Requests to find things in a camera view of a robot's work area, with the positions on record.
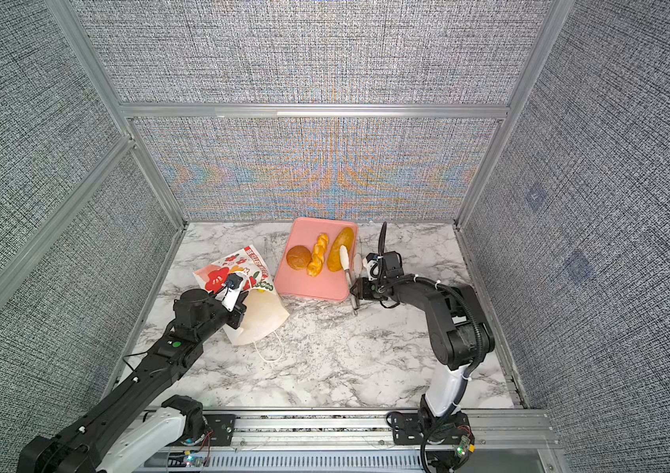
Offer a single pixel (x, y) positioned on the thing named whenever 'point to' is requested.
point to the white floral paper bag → (264, 312)
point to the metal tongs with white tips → (358, 268)
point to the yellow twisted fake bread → (317, 256)
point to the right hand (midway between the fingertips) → (358, 289)
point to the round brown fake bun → (299, 257)
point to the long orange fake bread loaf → (344, 236)
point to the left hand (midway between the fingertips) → (245, 292)
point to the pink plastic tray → (327, 284)
